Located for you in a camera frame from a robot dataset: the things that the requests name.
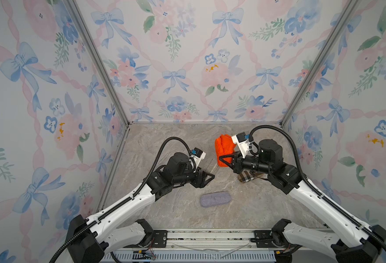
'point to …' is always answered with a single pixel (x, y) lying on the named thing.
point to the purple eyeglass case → (210, 199)
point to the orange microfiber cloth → (225, 146)
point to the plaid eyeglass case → (247, 176)
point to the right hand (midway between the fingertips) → (221, 157)
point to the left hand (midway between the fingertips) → (210, 173)
